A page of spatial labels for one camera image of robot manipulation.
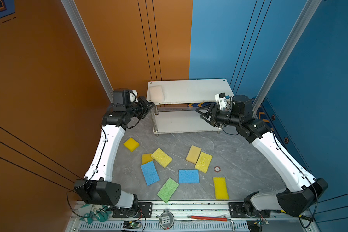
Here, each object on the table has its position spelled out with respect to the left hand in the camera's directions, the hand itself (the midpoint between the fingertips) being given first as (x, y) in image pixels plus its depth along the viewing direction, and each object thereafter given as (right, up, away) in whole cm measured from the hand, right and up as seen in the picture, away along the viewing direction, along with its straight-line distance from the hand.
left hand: (155, 101), depth 71 cm
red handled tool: (+30, -59, 0) cm, 66 cm away
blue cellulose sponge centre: (+17, -42, +12) cm, 47 cm away
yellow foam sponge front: (+35, -47, +8) cm, 59 cm away
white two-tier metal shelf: (+10, 0, +6) cm, 12 cm away
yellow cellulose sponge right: (+27, -36, +18) cm, 48 cm away
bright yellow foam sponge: (-21, -26, +26) cm, 42 cm away
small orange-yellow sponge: (-9, -34, +20) cm, 40 cm away
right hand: (+20, -6, -6) cm, 22 cm away
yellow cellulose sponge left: (+1, -33, +18) cm, 38 cm away
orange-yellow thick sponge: (+21, -31, +21) cm, 43 cm away
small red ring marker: (+35, -39, +16) cm, 55 cm away
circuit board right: (+51, -60, -2) cm, 79 cm away
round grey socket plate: (+6, -54, -7) cm, 55 cm away
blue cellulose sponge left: (-5, -40, +12) cm, 42 cm away
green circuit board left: (-12, -61, 0) cm, 62 cm away
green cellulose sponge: (+5, -48, +8) cm, 49 cm away
